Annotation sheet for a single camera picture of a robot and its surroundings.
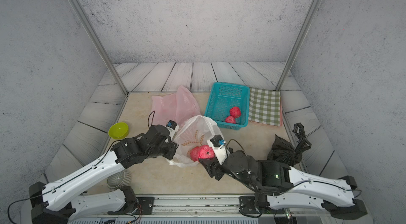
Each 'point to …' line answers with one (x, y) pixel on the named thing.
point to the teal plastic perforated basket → (222, 98)
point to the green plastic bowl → (118, 130)
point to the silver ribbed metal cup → (118, 180)
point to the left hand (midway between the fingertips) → (181, 148)
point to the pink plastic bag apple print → (179, 107)
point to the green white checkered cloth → (264, 106)
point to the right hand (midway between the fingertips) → (206, 155)
